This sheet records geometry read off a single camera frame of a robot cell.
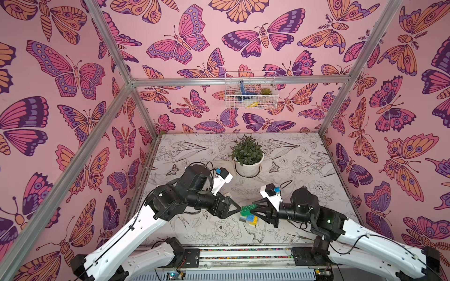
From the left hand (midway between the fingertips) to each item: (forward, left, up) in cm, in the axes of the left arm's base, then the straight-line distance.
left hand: (234, 205), depth 60 cm
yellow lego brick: (+2, -10, -23) cm, 25 cm away
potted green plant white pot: (+30, -8, -11) cm, 32 cm away
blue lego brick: (+3, -8, -22) cm, 24 cm away
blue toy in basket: (+58, -6, +6) cm, 58 cm away
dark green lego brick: (0, -4, -6) cm, 7 cm away
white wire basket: (+62, -9, +7) cm, 63 cm away
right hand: (+2, -7, -5) cm, 9 cm away
